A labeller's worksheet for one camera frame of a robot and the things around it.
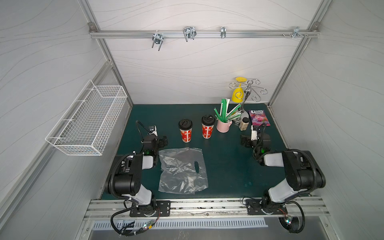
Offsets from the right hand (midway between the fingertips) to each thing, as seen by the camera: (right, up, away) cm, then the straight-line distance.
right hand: (250, 134), depth 96 cm
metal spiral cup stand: (-3, +29, -5) cm, 29 cm away
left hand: (-61, -1, -1) cm, 61 cm away
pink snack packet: (+11, +11, +14) cm, 21 cm away
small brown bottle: (-3, +6, +4) cm, 8 cm away
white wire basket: (-87, +6, -28) cm, 92 cm away
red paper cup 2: (-28, +7, -7) cm, 30 cm away
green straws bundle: (-16, +11, +3) cm, 20 cm away
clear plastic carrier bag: (-45, -22, -13) cm, 52 cm away
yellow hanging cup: (-4, +28, +15) cm, 32 cm away
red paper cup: (-41, +5, -10) cm, 43 cm away
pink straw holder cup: (-16, +4, +8) cm, 18 cm away
